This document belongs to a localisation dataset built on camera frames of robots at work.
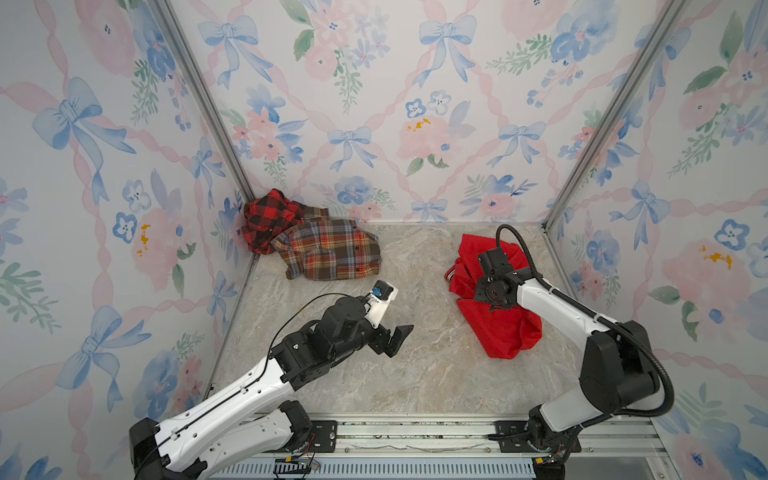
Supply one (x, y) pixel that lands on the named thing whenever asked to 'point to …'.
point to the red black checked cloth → (266, 216)
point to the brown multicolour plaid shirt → (326, 248)
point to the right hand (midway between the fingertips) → (485, 292)
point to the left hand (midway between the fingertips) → (398, 313)
